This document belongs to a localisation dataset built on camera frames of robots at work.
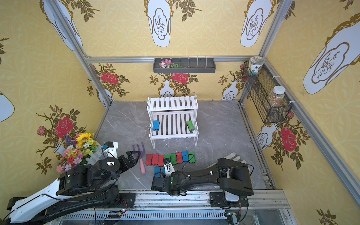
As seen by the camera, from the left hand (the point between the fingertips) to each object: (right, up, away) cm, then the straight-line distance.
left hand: (132, 155), depth 67 cm
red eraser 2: (+7, -9, +20) cm, 23 cm away
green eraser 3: (+18, -8, +19) cm, 27 cm away
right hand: (+17, -16, +14) cm, 27 cm away
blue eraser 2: (+26, -7, +22) cm, 35 cm away
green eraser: (+29, +12, +21) cm, 38 cm away
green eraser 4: (+30, -8, +21) cm, 37 cm away
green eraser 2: (+14, -7, +21) cm, 27 cm away
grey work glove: (+55, -7, +21) cm, 60 cm away
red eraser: (+3, -9, +19) cm, 21 cm away
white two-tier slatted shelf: (+18, +17, +27) cm, 37 cm away
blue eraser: (+7, +13, +22) cm, 27 cm away
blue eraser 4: (+14, -9, +4) cm, 18 cm away
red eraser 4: (+22, -6, +22) cm, 32 cm away
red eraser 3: (+10, -9, +20) cm, 24 cm away
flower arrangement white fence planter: (-31, 0, +11) cm, 33 cm away
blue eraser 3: (+9, -14, +18) cm, 24 cm away
